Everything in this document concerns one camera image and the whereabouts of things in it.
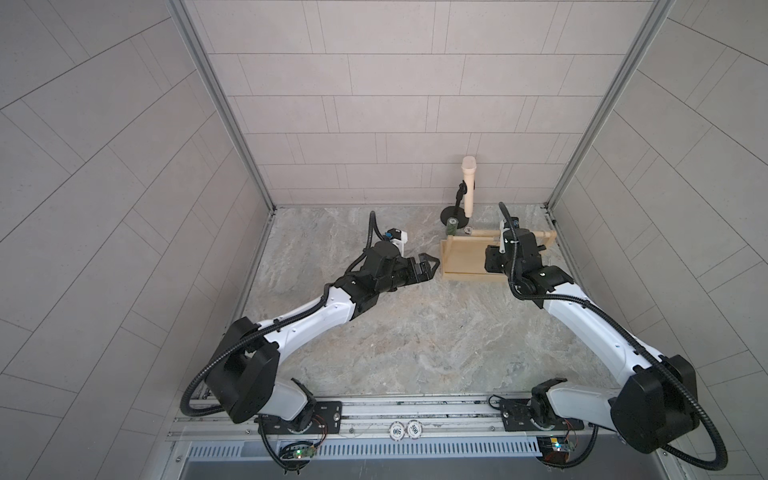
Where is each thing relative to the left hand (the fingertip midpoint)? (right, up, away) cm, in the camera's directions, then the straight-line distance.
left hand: (435, 265), depth 78 cm
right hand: (+16, +4, +6) cm, 18 cm away
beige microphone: (+12, +30, +15) cm, 36 cm away
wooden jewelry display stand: (+13, 0, +23) cm, 26 cm away
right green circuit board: (+26, -41, -10) cm, 50 cm away
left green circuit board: (-30, -40, -13) cm, 52 cm away
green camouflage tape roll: (+9, +11, +27) cm, 31 cm away
